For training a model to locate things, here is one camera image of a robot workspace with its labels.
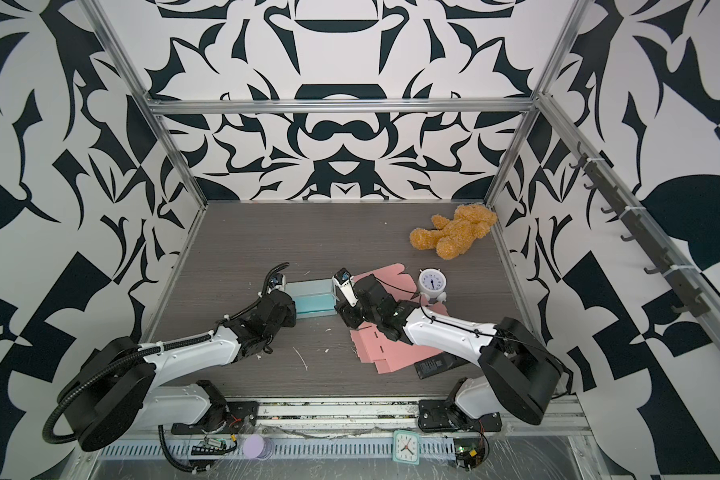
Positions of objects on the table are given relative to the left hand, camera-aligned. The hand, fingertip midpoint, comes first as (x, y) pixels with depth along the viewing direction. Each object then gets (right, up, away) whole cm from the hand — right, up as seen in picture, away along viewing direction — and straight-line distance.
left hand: (289, 297), depth 88 cm
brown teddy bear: (+49, +17, +7) cm, 53 cm away
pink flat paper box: (+24, -13, -3) cm, 27 cm away
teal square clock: (+31, -30, -20) cm, 47 cm away
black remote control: (+42, -16, -7) cm, 45 cm away
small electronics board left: (-15, -33, -15) cm, 39 cm away
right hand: (+16, +1, -5) cm, 17 cm away
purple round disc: (-2, -26, -25) cm, 36 cm away
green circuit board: (+46, -33, -17) cm, 59 cm away
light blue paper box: (+7, -1, +1) cm, 7 cm away
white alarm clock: (+43, +3, +8) cm, 44 cm away
